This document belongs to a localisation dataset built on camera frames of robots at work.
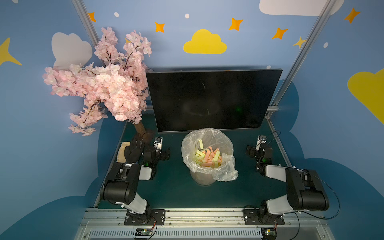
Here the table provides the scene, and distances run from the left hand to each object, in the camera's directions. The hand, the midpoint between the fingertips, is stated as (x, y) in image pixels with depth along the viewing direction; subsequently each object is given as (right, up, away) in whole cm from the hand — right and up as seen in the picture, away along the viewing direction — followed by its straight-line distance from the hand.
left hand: (161, 144), depth 95 cm
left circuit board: (-4, -40, -23) cm, 47 cm away
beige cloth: (-27, -8, +1) cm, 28 cm away
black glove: (-19, -6, +1) cm, 20 cm away
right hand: (+62, 0, 0) cm, 62 cm away
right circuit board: (+58, -43, -21) cm, 75 cm away
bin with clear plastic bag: (+29, -5, -7) cm, 31 cm away
